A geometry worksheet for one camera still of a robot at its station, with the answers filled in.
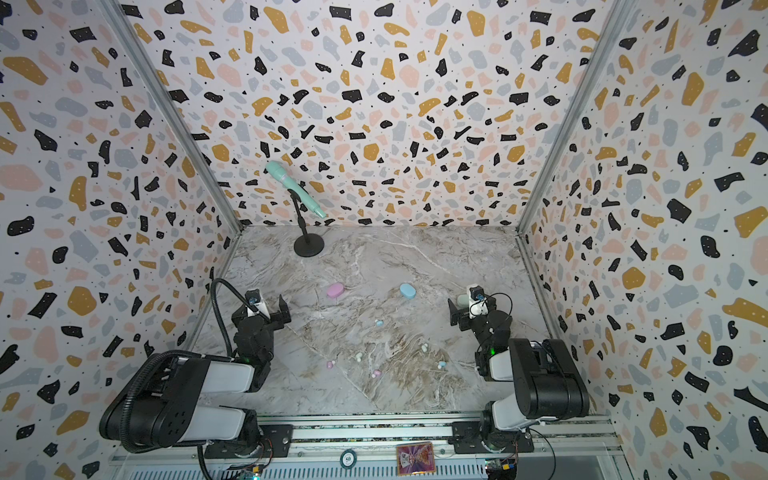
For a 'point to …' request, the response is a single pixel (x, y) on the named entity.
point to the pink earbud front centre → (377, 372)
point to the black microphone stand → (309, 244)
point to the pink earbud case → (335, 290)
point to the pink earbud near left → (329, 364)
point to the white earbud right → (424, 347)
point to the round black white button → (348, 458)
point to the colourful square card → (415, 459)
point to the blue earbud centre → (379, 323)
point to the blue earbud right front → (442, 363)
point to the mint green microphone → (280, 172)
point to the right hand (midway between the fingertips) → (472, 296)
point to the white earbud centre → (358, 356)
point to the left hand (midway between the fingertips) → (270, 299)
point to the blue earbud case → (407, 290)
